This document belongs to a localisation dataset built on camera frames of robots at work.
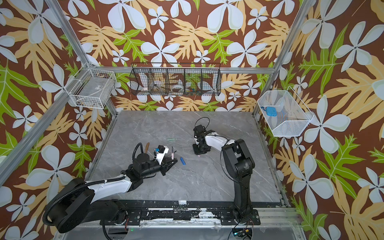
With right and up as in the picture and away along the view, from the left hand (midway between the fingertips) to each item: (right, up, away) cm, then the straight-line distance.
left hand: (175, 158), depth 80 cm
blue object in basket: (+55, +26, +6) cm, 61 cm away
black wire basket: (-2, +49, +17) cm, 52 cm away
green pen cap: (-6, +8, +24) cm, 26 cm away
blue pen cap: (+3, -5, +13) cm, 14 cm away
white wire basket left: (-48, +39, +6) cm, 63 cm away
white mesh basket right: (+62, +23, -2) cm, 66 cm away
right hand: (+12, 0, +18) cm, 22 cm away
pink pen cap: (+13, -1, +15) cm, 20 cm away
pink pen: (-1, +3, -4) cm, 5 cm away
